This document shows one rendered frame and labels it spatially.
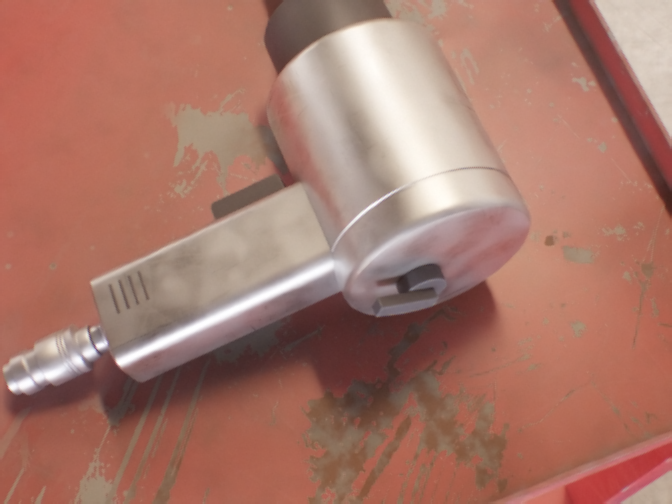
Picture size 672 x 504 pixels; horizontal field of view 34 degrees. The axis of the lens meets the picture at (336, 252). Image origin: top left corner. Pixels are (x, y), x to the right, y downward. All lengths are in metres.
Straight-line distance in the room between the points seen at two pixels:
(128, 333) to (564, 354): 0.21
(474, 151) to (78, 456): 0.24
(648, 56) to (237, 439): 1.23
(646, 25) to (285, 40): 1.20
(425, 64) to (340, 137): 0.06
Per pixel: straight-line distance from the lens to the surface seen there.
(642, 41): 1.69
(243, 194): 0.53
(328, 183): 0.49
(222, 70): 0.62
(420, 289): 0.50
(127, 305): 0.52
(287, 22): 0.55
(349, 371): 0.55
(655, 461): 0.70
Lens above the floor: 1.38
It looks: 68 degrees down
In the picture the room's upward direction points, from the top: straight up
